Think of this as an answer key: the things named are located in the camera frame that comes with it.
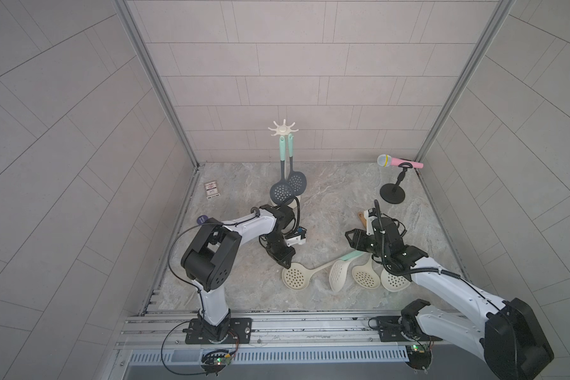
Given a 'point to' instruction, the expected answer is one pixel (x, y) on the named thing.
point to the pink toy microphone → (386, 160)
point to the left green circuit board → (214, 361)
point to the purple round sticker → (202, 219)
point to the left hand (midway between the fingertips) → (290, 264)
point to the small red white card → (211, 189)
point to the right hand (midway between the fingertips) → (348, 234)
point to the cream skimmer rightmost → (393, 283)
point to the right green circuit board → (419, 357)
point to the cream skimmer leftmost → (298, 275)
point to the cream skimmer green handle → (351, 255)
